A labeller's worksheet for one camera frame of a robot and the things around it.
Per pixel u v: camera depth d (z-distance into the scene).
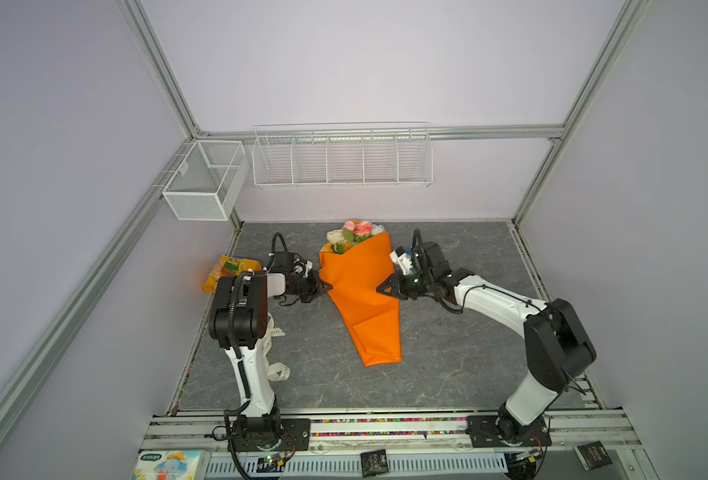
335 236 1.12
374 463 0.68
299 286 0.90
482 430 0.73
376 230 1.12
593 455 0.69
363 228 1.08
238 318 0.54
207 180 0.99
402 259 0.82
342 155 0.97
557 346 0.46
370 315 0.91
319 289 0.94
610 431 0.75
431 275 0.69
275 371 0.84
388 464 0.69
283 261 0.87
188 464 0.66
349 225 1.09
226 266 1.01
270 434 0.67
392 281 0.80
